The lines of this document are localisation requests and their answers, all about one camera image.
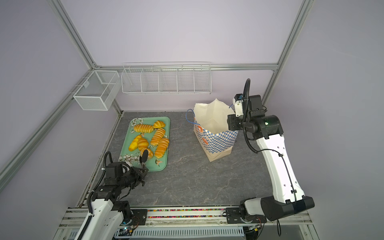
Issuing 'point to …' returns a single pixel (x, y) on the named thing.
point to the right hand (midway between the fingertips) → (235, 120)
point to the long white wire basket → (167, 78)
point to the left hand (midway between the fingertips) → (148, 172)
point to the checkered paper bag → (211, 129)
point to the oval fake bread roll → (133, 145)
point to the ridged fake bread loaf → (144, 128)
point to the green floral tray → (149, 133)
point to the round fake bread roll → (142, 143)
